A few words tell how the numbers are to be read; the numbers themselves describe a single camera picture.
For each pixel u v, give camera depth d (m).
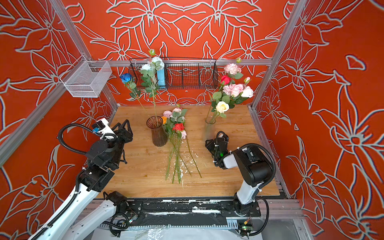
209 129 0.91
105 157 0.48
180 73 0.98
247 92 0.66
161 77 0.90
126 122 0.63
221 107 0.60
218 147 0.73
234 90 0.66
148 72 0.76
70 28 0.76
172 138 0.98
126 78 0.74
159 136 0.99
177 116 1.06
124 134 0.58
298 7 0.71
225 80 0.74
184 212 0.73
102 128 0.53
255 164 0.48
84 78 0.91
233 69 0.76
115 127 0.64
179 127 0.95
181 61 0.92
